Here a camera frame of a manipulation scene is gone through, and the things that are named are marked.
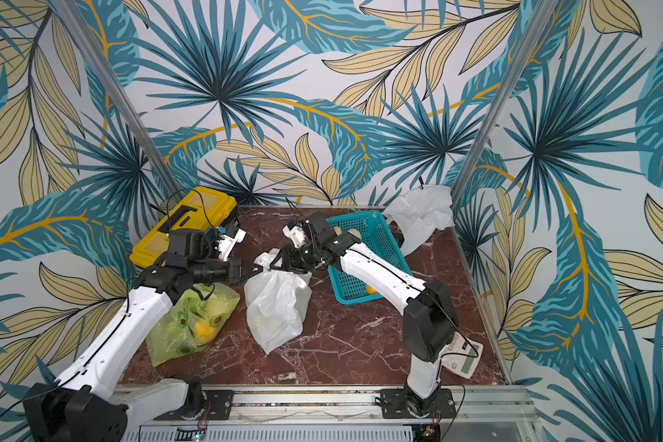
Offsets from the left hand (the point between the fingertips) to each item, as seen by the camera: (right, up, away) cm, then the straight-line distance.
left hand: (259, 273), depth 72 cm
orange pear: (+32, -8, +20) cm, 38 cm away
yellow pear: (-18, -18, +8) cm, 27 cm away
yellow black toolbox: (-28, +19, +27) cm, 43 cm away
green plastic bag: (-22, -15, +8) cm, 28 cm away
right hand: (+3, +1, +5) cm, 6 cm away
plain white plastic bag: (+53, +19, +35) cm, 67 cm away
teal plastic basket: (+34, +13, +35) cm, 50 cm away
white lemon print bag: (+5, -8, 0) cm, 9 cm away
